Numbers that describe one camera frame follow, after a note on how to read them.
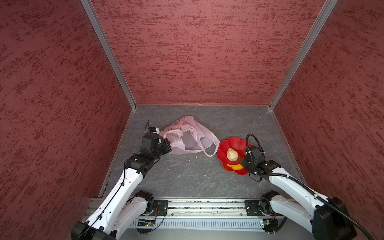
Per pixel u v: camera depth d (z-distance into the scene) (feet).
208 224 2.54
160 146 2.12
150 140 1.83
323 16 2.42
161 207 2.44
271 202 2.04
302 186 1.58
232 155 2.87
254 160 2.14
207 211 2.43
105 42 2.74
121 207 1.49
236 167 2.80
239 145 3.12
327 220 1.32
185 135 2.79
